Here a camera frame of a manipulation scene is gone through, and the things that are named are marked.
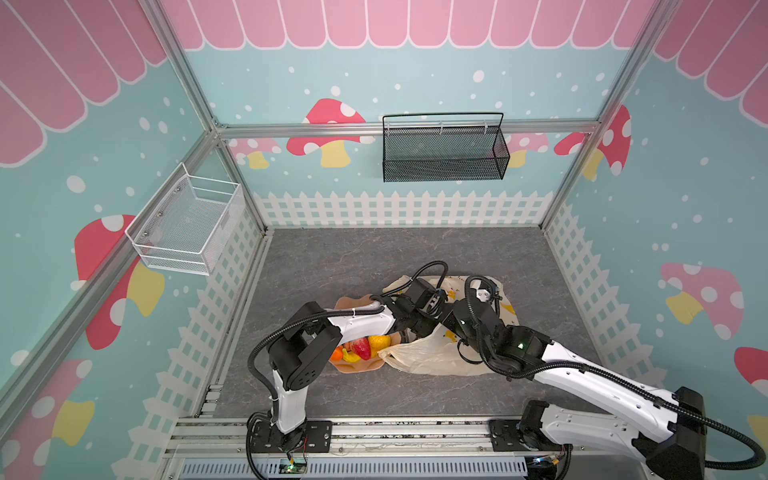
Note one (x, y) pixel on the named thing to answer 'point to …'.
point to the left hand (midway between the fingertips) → (455, 346)
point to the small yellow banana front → (350, 358)
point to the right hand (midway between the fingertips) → (436, 305)
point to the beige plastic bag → (441, 351)
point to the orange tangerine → (337, 354)
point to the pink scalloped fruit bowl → (372, 363)
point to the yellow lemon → (378, 342)
